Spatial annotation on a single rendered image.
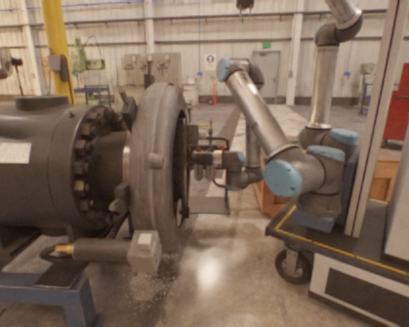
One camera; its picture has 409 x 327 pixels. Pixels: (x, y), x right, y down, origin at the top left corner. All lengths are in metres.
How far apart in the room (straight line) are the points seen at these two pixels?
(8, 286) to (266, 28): 11.56
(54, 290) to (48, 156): 0.50
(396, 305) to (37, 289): 1.35
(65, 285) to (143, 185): 0.52
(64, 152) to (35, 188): 0.18
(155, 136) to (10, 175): 0.58
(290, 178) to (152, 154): 0.49
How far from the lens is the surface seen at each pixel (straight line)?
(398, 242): 1.23
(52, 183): 1.09
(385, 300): 1.29
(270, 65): 11.74
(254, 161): 1.42
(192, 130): 1.14
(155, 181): 0.84
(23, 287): 1.26
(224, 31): 11.97
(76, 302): 1.19
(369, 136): 1.21
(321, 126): 1.66
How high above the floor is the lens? 0.99
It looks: 18 degrees down
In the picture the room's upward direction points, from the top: straight up
